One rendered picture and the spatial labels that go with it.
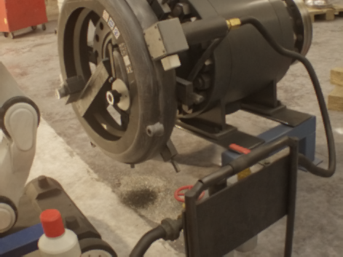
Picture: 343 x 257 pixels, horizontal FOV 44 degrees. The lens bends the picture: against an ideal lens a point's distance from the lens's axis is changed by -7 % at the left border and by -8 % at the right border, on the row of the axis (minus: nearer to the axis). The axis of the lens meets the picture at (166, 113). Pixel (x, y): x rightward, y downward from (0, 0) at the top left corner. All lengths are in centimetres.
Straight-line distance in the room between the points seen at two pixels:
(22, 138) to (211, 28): 70
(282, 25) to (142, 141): 84
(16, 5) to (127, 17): 557
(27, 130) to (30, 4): 573
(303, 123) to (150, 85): 86
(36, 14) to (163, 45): 584
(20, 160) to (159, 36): 59
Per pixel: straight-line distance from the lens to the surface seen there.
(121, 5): 150
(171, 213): 188
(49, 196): 177
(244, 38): 182
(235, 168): 102
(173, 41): 136
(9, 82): 142
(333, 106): 287
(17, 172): 151
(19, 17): 701
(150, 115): 149
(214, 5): 179
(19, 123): 141
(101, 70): 162
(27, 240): 85
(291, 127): 201
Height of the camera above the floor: 105
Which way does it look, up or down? 21 degrees down
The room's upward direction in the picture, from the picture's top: 6 degrees counter-clockwise
